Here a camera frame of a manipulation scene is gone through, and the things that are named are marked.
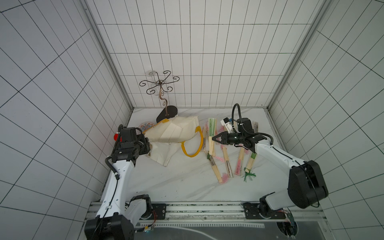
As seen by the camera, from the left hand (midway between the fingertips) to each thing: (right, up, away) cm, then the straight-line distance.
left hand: (149, 137), depth 80 cm
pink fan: (+50, -19, +6) cm, 54 cm away
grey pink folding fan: (+70, +5, +27) cm, 75 cm away
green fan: (+35, +7, +1) cm, 35 cm away
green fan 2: (+58, -19, +8) cm, 61 cm away
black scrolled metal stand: (+6, +17, +37) cm, 41 cm away
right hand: (+36, +1, +3) cm, 36 cm away
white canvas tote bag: (+5, -1, +19) cm, 20 cm away
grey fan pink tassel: (+41, -24, +3) cm, 48 cm away
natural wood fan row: (+45, -20, +7) cm, 50 cm away
